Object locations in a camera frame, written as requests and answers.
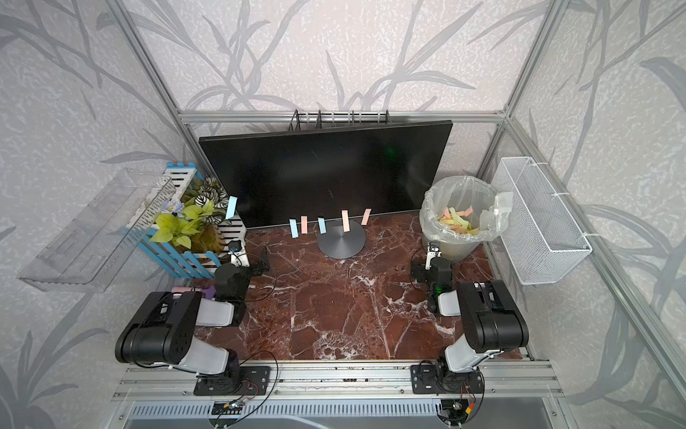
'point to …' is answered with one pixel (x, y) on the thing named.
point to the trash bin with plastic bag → (457, 214)
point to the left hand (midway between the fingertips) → (252, 246)
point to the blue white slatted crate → (173, 180)
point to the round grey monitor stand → (338, 244)
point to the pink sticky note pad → (175, 290)
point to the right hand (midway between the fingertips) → (430, 257)
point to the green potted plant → (196, 219)
